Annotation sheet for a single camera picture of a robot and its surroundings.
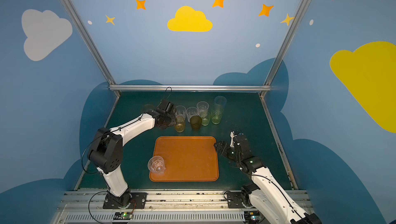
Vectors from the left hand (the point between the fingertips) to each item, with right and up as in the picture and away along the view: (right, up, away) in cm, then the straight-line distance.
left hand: (175, 121), depth 94 cm
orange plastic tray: (+8, -22, -6) cm, 24 cm away
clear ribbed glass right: (+17, +9, +14) cm, 24 cm away
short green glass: (+19, -1, +10) cm, 22 cm away
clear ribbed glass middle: (+9, +6, +10) cm, 15 cm away
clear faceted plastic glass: (-10, -24, -8) cm, 27 cm away
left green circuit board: (-21, -42, -23) cm, 53 cm away
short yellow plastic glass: (+2, -2, +6) cm, 7 cm away
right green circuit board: (+40, -43, -23) cm, 63 cm away
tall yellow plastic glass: (-18, +9, +2) cm, 20 cm away
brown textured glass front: (+12, -1, +7) cm, 14 cm away
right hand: (+26, -12, -12) cm, 31 cm away
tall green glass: (+26, +5, +6) cm, 28 cm away
